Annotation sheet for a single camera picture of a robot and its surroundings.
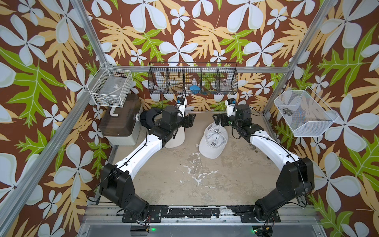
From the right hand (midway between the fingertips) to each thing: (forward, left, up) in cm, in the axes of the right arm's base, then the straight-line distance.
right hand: (219, 113), depth 85 cm
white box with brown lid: (-5, +57, -8) cm, 58 cm away
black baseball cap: (+10, +47, -13) cm, 50 cm away
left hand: (-4, +17, +6) cm, 18 cm away
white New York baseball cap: (-4, 0, -24) cm, 24 cm away
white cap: (-2, +25, -22) cm, 34 cm away
